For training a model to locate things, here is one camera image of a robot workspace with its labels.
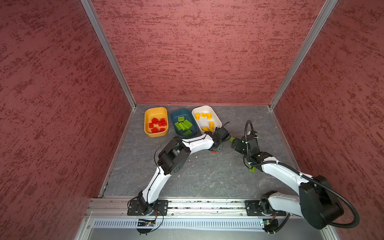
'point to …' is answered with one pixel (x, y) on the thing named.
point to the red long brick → (162, 122)
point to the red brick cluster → (155, 121)
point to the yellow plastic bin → (158, 113)
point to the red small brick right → (214, 151)
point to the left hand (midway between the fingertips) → (215, 148)
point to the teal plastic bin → (188, 114)
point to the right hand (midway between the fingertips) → (237, 146)
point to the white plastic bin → (206, 118)
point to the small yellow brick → (204, 115)
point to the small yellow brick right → (197, 116)
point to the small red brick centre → (154, 130)
